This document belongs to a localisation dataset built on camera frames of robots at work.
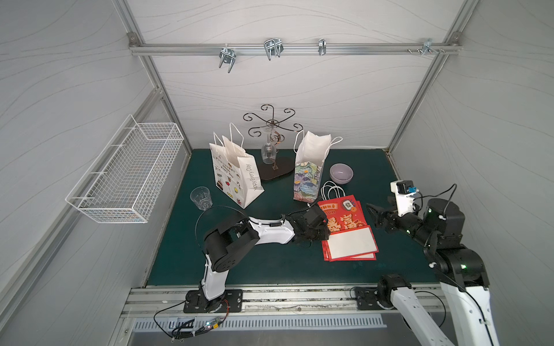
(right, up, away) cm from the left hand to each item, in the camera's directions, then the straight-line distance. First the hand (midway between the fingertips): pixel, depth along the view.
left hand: (329, 234), depth 85 cm
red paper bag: (+9, +7, +8) cm, 14 cm away
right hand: (+11, +17, -20) cm, 29 cm away
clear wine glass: (-25, +35, +7) cm, 44 cm away
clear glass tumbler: (-57, +14, +13) cm, 60 cm away
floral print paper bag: (-6, +35, +14) cm, 38 cm away
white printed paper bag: (-38, +25, -2) cm, 45 cm away
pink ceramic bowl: (+11, +25, +22) cm, 35 cm away
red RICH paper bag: (+9, -6, +1) cm, 10 cm away
